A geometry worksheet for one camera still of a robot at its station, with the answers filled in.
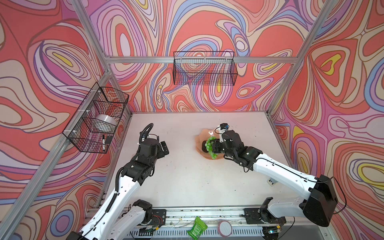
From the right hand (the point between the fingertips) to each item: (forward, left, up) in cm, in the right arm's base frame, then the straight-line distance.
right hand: (212, 144), depth 80 cm
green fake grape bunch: (-3, +2, +2) cm, 4 cm away
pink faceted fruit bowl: (+14, +4, -14) cm, 20 cm away
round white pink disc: (-37, -3, -13) cm, 39 cm away
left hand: (-1, +28, +3) cm, 28 cm away
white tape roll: (+8, +53, +14) cm, 56 cm away
